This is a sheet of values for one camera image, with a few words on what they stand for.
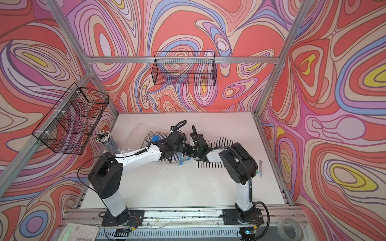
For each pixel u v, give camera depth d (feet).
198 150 2.52
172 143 2.24
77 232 2.25
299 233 2.21
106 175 1.51
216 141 3.33
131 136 3.34
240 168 1.67
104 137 2.76
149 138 3.23
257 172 1.77
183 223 2.40
